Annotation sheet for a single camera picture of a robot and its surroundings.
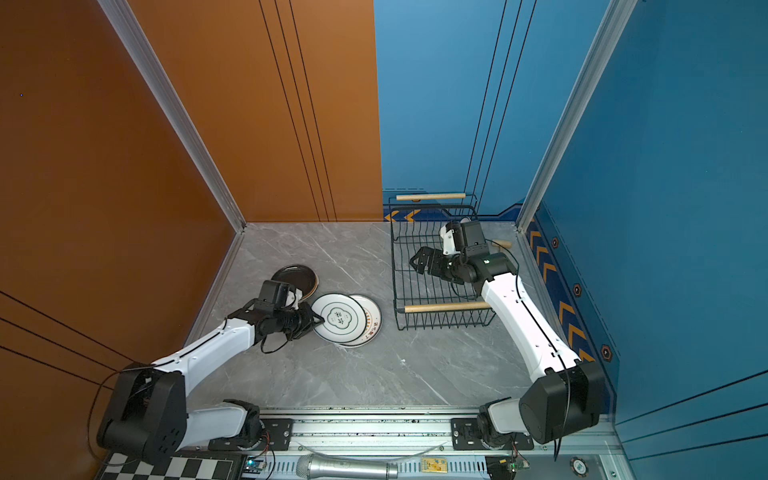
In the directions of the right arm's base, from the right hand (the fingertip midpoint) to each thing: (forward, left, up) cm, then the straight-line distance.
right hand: (423, 264), depth 79 cm
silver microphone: (-42, +26, -19) cm, 54 cm away
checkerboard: (-45, +46, +12) cm, 65 cm away
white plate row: (-5, +24, -19) cm, 31 cm away
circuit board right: (-42, -18, -24) cm, 52 cm away
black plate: (+10, +41, -18) cm, 46 cm away
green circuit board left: (-42, +42, -23) cm, 63 cm away
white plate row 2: (-7, +15, -21) cm, 26 cm away
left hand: (-7, +28, -15) cm, 33 cm away
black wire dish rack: (+2, -3, -22) cm, 22 cm away
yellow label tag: (-42, -1, -22) cm, 47 cm away
